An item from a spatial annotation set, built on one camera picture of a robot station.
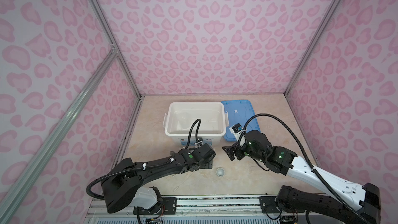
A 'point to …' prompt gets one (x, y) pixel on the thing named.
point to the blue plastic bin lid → (239, 111)
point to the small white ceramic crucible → (220, 172)
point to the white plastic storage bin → (213, 117)
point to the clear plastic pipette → (175, 188)
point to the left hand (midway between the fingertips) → (206, 159)
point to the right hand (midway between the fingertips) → (230, 142)
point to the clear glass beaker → (184, 120)
